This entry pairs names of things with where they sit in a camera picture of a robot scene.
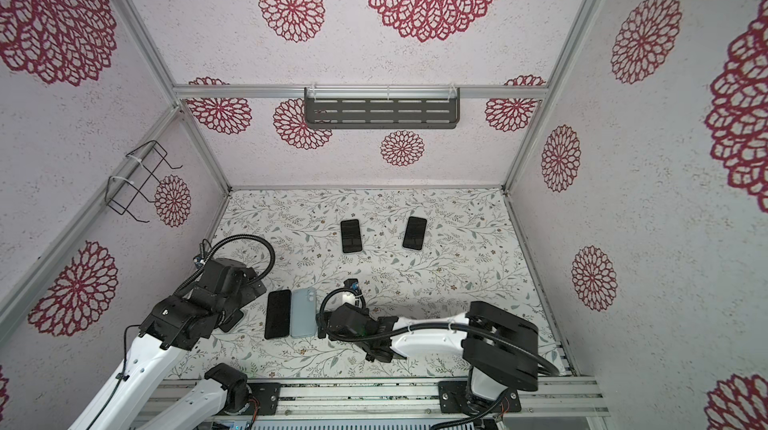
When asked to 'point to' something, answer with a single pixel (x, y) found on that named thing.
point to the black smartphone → (414, 232)
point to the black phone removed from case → (278, 314)
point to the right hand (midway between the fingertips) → (326, 315)
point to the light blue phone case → (303, 312)
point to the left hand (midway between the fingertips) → (246, 292)
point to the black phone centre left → (350, 236)
